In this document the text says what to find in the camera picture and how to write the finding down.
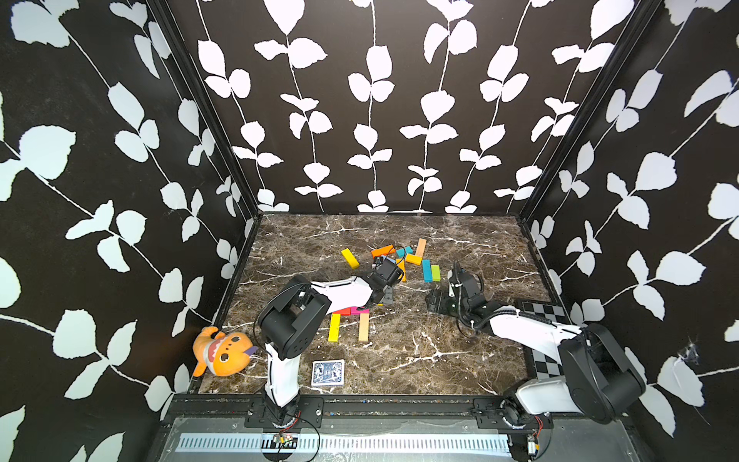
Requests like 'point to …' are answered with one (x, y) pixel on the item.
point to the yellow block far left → (349, 257)
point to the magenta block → (355, 312)
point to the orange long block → (381, 251)
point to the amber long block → (401, 266)
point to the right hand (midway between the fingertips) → (433, 295)
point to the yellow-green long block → (334, 329)
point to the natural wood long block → (421, 246)
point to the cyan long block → (427, 270)
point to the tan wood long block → (364, 327)
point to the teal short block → (400, 252)
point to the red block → (346, 312)
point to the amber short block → (413, 259)
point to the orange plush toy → (223, 354)
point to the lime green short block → (436, 272)
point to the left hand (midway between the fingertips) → (385, 288)
